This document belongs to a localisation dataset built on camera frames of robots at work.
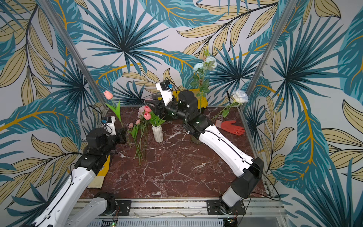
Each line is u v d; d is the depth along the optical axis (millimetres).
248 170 413
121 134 651
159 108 532
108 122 628
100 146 557
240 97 650
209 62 751
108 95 663
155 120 856
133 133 999
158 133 896
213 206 733
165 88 503
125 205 736
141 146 950
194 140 955
